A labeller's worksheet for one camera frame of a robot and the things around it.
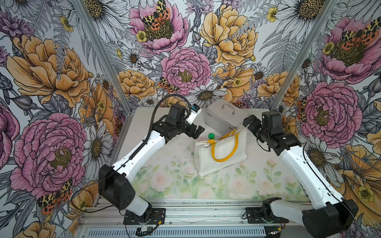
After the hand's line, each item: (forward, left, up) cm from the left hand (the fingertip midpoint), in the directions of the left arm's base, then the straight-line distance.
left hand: (195, 128), depth 79 cm
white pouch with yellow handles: (-10, -9, -9) cm, 17 cm away
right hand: (0, -27, +1) cm, 27 cm away
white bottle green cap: (+6, -10, -15) cm, 19 cm away
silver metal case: (+19, -19, -11) cm, 29 cm away
